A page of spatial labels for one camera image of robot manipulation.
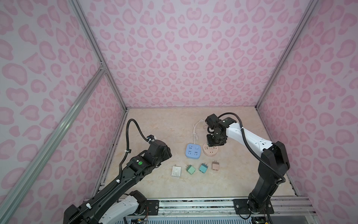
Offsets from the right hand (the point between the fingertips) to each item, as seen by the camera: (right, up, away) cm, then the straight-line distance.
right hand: (210, 143), depth 85 cm
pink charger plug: (+3, -14, +1) cm, 14 cm away
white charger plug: (-21, -16, -1) cm, 26 cm away
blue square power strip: (-10, -6, +7) cm, 14 cm away
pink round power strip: (+1, -6, +7) cm, 9 cm away
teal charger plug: (-4, -15, +1) cm, 16 cm away
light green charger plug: (-12, -16, 0) cm, 20 cm away
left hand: (-24, -3, -8) cm, 25 cm away
